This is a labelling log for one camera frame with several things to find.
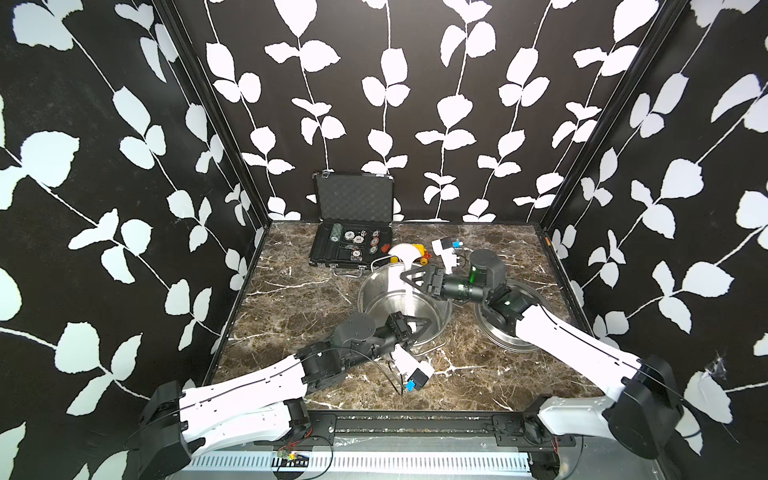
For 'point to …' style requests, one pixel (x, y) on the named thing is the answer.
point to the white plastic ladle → (408, 253)
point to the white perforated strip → (354, 462)
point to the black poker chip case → (354, 215)
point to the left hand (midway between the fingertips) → (425, 306)
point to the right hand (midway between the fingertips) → (404, 277)
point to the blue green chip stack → (336, 232)
